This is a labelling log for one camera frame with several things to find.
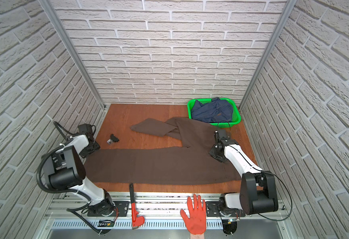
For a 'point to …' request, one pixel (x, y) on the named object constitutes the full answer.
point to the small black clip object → (112, 138)
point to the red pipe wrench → (137, 220)
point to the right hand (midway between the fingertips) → (217, 155)
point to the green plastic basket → (236, 116)
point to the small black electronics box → (105, 223)
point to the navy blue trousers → (217, 110)
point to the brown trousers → (192, 164)
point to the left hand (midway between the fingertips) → (91, 146)
